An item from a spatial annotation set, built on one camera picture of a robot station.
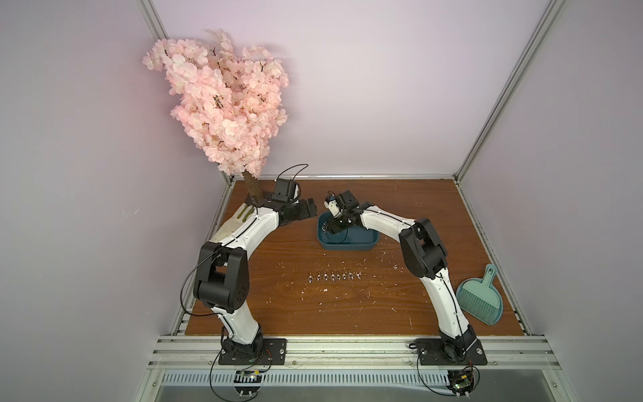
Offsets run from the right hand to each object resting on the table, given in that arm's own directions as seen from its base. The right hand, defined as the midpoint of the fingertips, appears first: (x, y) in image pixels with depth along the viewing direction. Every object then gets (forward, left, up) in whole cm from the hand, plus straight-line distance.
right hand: (330, 220), depth 102 cm
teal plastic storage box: (-5, -10, -7) cm, 13 cm away
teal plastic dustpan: (-30, -52, -2) cm, 60 cm away
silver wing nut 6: (-23, -8, -2) cm, 25 cm away
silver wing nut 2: (-24, +1, -2) cm, 24 cm away
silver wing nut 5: (-24, -6, -2) cm, 24 cm away
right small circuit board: (-52, -39, -5) cm, 66 cm away
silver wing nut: (-24, +4, -2) cm, 24 cm away
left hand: (-2, +7, +11) cm, 13 cm away
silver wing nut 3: (-24, -1, -2) cm, 24 cm away
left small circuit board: (-55, +23, -6) cm, 60 cm away
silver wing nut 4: (-24, -4, -2) cm, 24 cm away
